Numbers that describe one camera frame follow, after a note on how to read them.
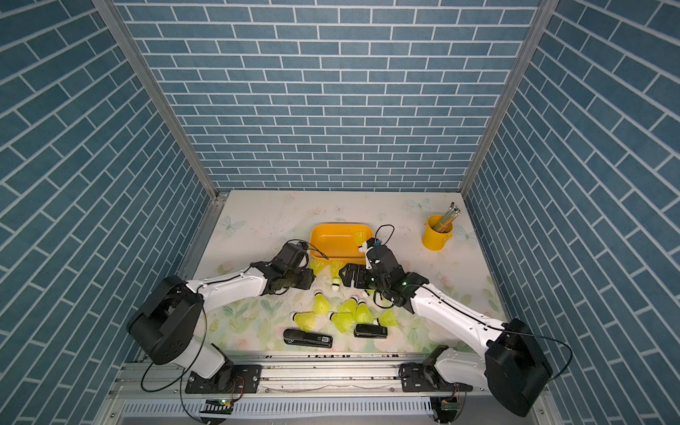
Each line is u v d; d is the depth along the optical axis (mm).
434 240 969
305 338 780
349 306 858
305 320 831
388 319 807
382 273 619
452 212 933
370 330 811
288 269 709
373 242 749
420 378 736
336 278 913
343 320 833
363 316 848
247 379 728
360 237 1017
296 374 758
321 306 868
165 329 440
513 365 404
